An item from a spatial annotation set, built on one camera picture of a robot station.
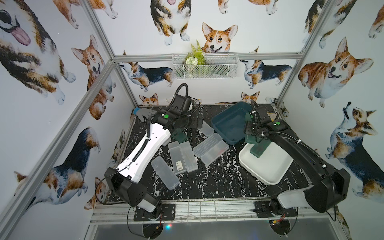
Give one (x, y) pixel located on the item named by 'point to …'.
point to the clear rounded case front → (169, 177)
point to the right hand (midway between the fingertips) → (248, 127)
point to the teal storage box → (230, 124)
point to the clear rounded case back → (206, 129)
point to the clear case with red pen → (214, 153)
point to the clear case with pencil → (189, 156)
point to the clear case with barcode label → (177, 157)
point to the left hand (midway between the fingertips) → (198, 118)
